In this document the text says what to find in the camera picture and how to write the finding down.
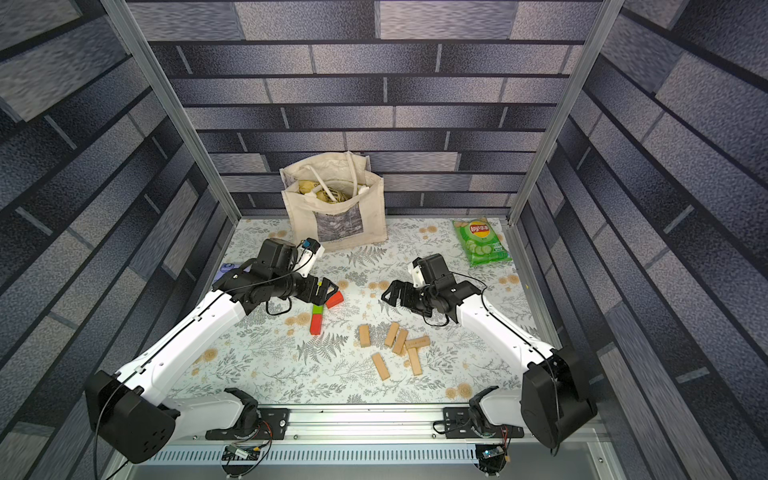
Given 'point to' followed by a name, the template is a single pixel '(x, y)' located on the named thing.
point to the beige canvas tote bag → (333, 199)
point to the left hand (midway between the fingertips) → (325, 281)
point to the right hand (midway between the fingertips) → (392, 299)
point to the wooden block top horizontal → (418, 342)
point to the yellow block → (320, 283)
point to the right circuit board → (493, 452)
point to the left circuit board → (233, 452)
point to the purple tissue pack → (229, 267)
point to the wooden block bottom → (380, 365)
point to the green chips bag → (481, 244)
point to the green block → (317, 310)
